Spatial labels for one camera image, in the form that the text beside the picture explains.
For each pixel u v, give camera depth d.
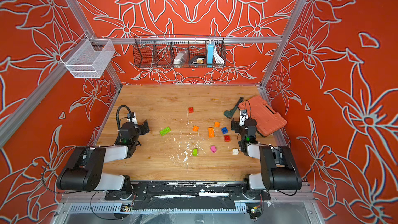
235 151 0.83
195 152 0.83
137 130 0.78
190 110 1.04
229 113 1.01
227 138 0.90
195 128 0.95
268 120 0.93
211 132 0.94
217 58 0.91
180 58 0.92
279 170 0.44
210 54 0.87
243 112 0.78
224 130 0.93
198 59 0.87
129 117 0.78
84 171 0.44
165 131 0.95
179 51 0.97
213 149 0.85
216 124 0.97
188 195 0.73
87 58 0.90
